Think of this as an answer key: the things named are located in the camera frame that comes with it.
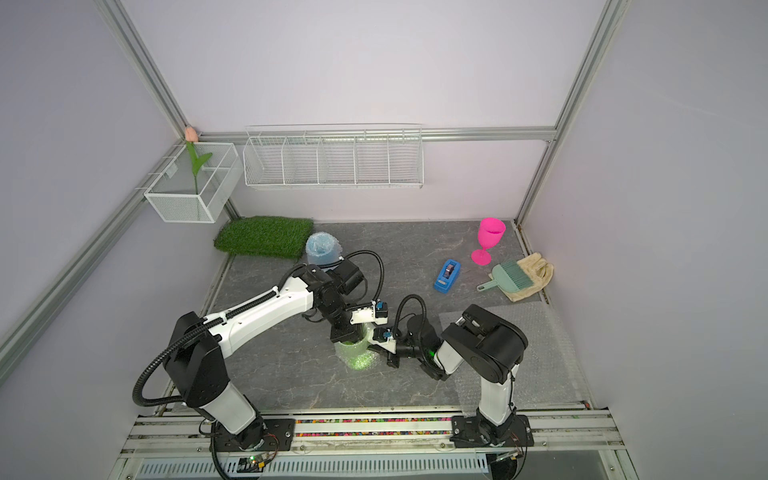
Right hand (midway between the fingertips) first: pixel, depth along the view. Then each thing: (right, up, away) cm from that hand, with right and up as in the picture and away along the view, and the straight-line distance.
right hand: (367, 340), depth 86 cm
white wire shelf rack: (-11, +58, +12) cm, 60 cm away
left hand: (-2, +3, -9) cm, 9 cm away
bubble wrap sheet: (-15, +27, +10) cm, 32 cm away
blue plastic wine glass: (-15, +27, +10) cm, 32 cm away
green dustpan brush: (+47, +17, +16) cm, 53 cm away
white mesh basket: (-51, +41, -7) cm, 66 cm away
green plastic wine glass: (-3, -3, -4) cm, 6 cm away
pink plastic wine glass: (+39, +32, +10) cm, 52 cm away
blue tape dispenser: (+26, +17, +15) cm, 35 cm away
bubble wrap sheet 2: (+3, -3, -2) cm, 5 cm away
